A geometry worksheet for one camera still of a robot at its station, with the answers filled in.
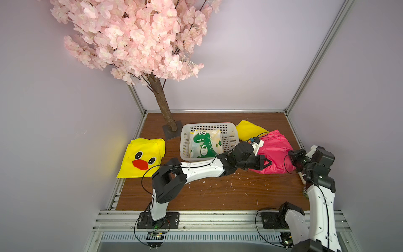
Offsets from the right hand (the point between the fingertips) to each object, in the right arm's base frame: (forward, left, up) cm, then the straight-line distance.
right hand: (292, 146), depth 76 cm
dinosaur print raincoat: (+10, +44, -14) cm, 47 cm away
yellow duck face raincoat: (+2, +83, -18) cm, 85 cm away
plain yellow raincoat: (+25, +16, -20) cm, 35 cm away
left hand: (-11, +11, +1) cm, 16 cm away
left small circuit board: (-37, +66, -22) cm, 79 cm away
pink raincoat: (+1, +6, -4) cm, 7 cm away
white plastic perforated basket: (+19, +57, -11) cm, 61 cm away
